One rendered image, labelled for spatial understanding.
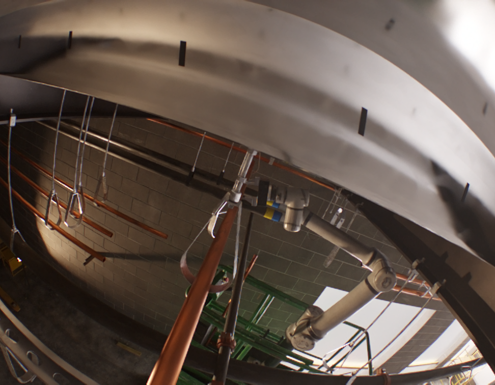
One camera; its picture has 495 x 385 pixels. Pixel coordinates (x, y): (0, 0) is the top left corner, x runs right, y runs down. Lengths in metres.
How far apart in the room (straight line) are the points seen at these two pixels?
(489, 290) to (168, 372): 0.86
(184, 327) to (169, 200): 2.24
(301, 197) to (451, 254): 0.73
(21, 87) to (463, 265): 1.82
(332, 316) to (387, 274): 0.38
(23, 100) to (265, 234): 2.35
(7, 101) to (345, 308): 1.84
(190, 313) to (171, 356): 0.09
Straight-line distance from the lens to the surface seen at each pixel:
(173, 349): 0.34
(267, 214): 1.52
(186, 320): 0.37
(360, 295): 1.21
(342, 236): 1.23
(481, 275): 0.89
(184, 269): 0.47
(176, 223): 2.61
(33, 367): 0.33
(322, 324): 1.33
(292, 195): 1.06
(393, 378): 1.37
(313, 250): 2.61
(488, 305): 0.86
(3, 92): 1.10
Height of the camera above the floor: 4.49
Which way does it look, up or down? 17 degrees down
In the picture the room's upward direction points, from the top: 22 degrees clockwise
